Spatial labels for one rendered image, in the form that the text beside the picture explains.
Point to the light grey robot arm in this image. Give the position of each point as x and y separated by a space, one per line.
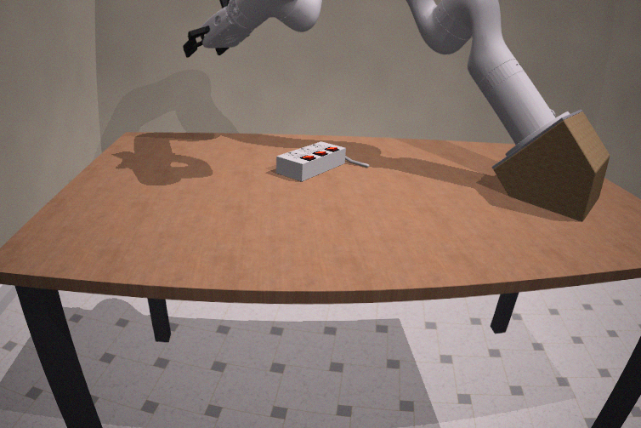
445 28

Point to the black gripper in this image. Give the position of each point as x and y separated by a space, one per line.
222 32

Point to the white power strip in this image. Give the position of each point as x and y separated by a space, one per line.
309 161

